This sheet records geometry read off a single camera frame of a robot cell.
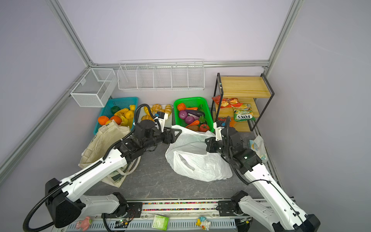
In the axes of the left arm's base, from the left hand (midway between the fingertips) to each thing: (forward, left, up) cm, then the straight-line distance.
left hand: (176, 132), depth 71 cm
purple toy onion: (+31, -3, -22) cm, 38 cm away
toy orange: (+26, +53, -17) cm, 61 cm away
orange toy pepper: (+38, -2, -21) cm, 44 cm away
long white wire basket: (+47, +10, +3) cm, 49 cm away
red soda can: (+21, -30, -17) cm, 40 cm away
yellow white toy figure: (-36, -10, -24) cm, 44 cm away
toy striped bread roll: (+31, +25, -24) cm, 46 cm away
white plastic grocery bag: (-15, -5, +3) cm, 16 cm away
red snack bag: (+21, -31, -1) cm, 37 cm away
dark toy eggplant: (+34, -13, -24) cm, 44 cm away
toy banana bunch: (+31, +39, -20) cm, 54 cm away
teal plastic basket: (+46, +45, -21) cm, 68 cm away
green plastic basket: (+43, -12, -21) cm, 50 cm away
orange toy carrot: (+24, -12, -23) cm, 35 cm away
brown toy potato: (+19, -11, -23) cm, 32 cm away
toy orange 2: (+29, +46, -21) cm, 58 cm away
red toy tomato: (+18, -17, -22) cm, 33 cm away
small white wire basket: (+44, +58, -5) cm, 73 cm away
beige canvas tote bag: (+5, +42, -10) cm, 43 cm away
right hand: (-4, -14, -3) cm, 15 cm away
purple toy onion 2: (+26, -8, -22) cm, 35 cm away
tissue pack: (+1, -49, -21) cm, 54 cm away
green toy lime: (+42, +51, -23) cm, 70 cm away
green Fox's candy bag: (+18, -42, -9) cm, 46 cm away
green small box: (-35, +10, -25) cm, 44 cm away
